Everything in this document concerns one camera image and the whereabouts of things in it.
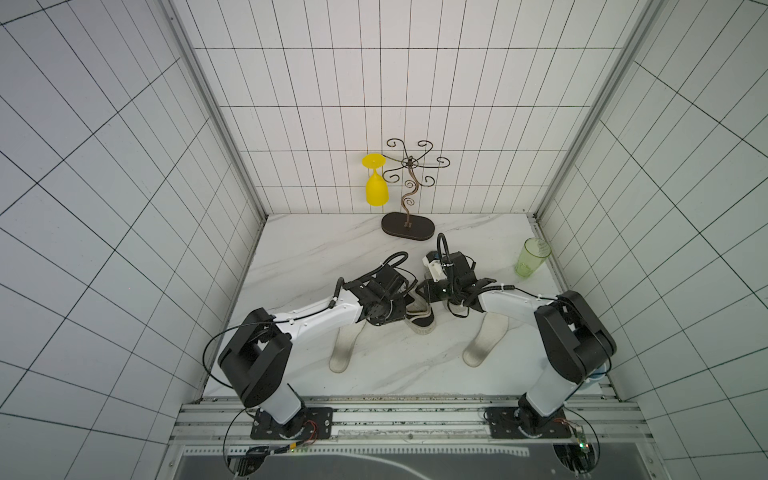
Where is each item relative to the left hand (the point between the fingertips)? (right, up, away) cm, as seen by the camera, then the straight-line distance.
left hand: (396, 318), depth 84 cm
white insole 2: (+29, -4, +3) cm, 30 cm away
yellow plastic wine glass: (-6, +39, +13) cm, 42 cm away
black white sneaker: (+7, 0, +1) cm, 7 cm away
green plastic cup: (+53, +18, +26) cm, 62 cm away
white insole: (-15, -7, +3) cm, 17 cm away
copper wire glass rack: (+5, +28, +30) cm, 41 cm away
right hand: (+8, +9, +9) cm, 15 cm away
